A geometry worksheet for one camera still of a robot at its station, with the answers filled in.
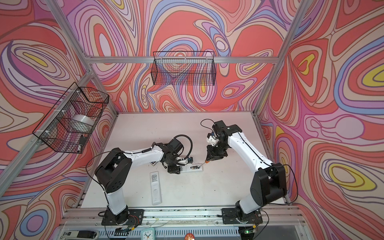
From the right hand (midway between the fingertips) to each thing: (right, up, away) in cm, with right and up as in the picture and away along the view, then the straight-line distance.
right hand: (211, 162), depth 79 cm
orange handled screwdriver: (-3, 0, +2) cm, 3 cm away
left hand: (-18, -6, +13) cm, 23 cm away
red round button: (-11, -32, -10) cm, 36 cm away
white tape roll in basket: (-62, +21, -9) cm, 66 cm away
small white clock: (-30, -30, -11) cm, 44 cm away
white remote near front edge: (-31, -15, +3) cm, 34 cm away
